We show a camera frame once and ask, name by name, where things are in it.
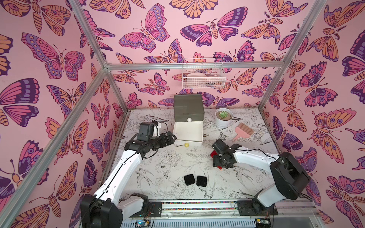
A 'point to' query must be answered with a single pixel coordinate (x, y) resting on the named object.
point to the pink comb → (242, 130)
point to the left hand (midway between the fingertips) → (171, 138)
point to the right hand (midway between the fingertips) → (216, 164)
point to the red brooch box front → (220, 167)
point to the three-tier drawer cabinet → (188, 118)
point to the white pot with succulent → (224, 117)
